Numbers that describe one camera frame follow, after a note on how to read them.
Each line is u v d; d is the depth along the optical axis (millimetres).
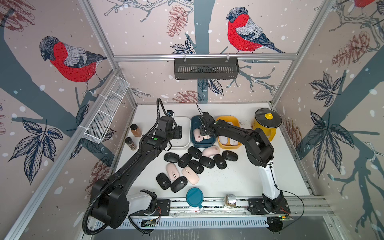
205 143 954
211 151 920
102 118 873
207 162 876
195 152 908
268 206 660
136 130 954
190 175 834
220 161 878
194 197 699
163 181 796
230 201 661
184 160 880
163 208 730
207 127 785
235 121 1041
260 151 552
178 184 796
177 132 739
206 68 1047
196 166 852
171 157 893
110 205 391
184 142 976
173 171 827
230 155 901
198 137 976
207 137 974
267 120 951
